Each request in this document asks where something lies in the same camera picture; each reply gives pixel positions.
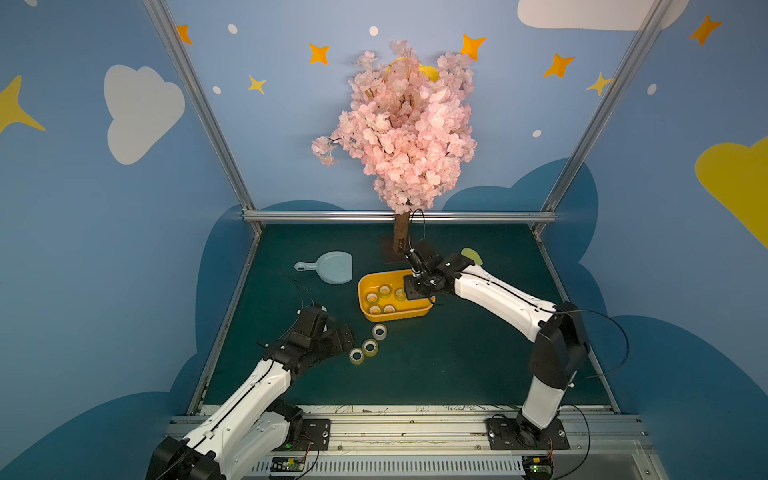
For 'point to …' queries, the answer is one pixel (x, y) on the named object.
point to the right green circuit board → (538, 467)
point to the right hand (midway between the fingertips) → (414, 287)
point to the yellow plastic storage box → (370, 282)
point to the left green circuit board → (288, 464)
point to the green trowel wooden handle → (473, 255)
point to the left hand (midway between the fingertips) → (344, 336)
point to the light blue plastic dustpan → (331, 267)
